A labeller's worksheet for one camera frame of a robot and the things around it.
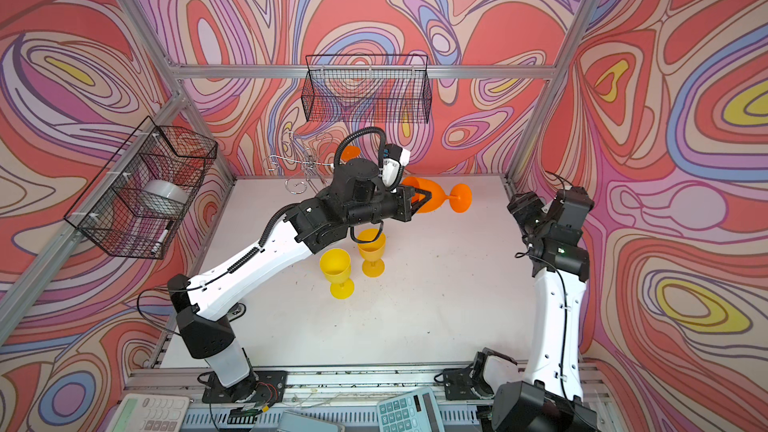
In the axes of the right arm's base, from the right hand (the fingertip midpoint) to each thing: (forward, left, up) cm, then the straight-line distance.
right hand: (519, 209), depth 73 cm
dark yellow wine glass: (-2, +37, -15) cm, 40 cm away
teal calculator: (-38, +28, -27) cm, 54 cm away
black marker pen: (-5, +89, -3) cm, 89 cm away
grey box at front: (-39, +56, -24) cm, 72 cm away
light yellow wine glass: (-3, +48, -20) cm, 52 cm away
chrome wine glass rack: (+46, +66, -21) cm, 84 cm away
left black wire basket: (+5, +96, +2) cm, 96 cm away
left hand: (-5, +23, +12) cm, 26 cm away
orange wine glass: (+2, +15, +3) cm, 15 cm away
